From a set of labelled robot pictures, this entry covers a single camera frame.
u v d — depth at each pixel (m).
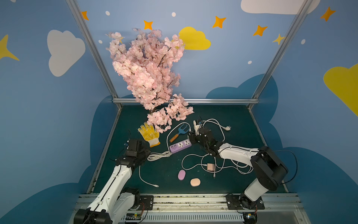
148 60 0.74
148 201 0.75
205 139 0.69
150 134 1.01
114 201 0.46
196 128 0.79
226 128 1.06
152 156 0.88
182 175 0.83
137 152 0.63
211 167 0.86
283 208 0.74
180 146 0.94
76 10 0.70
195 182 0.80
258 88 1.11
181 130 1.06
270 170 0.46
